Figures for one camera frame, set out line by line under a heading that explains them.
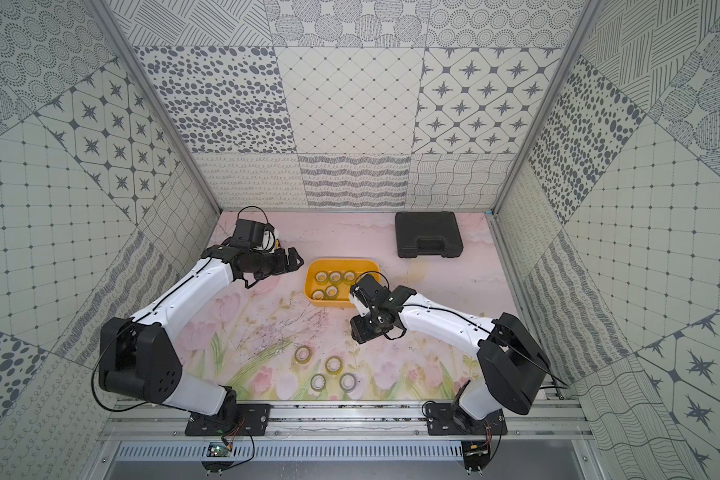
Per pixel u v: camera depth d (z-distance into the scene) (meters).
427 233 1.08
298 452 0.70
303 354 0.85
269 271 0.77
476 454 0.73
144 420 0.76
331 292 0.96
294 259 0.81
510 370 0.43
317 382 0.80
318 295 0.96
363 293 0.66
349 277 1.01
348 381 0.80
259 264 0.72
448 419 0.74
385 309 0.59
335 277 1.00
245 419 0.73
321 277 1.00
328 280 0.99
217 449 0.72
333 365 0.83
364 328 0.73
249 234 0.68
